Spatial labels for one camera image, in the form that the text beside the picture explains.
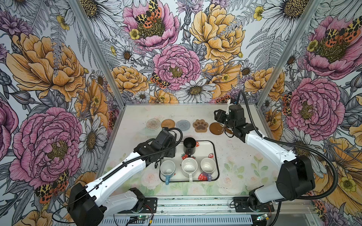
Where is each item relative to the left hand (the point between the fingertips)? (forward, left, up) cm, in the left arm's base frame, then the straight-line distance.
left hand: (168, 152), depth 79 cm
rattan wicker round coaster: (+31, +3, -13) cm, 34 cm away
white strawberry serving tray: (+8, -21, -13) cm, 27 cm away
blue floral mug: (-5, +1, -10) cm, 12 cm away
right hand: (+19, -29, +8) cm, 35 cm away
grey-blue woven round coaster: (+29, -8, -14) cm, 33 cm away
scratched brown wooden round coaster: (+23, -32, -10) cm, 41 cm away
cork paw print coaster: (+29, -21, -15) cm, 39 cm away
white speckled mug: (-3, -12, -13) cm, 18 cm away
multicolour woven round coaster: (+30, +14, -13) cm, 36 cm away
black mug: (+10, -12, -10) cm, 19 cm away
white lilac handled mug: (-3, -23, -12) cm, 26 cm away
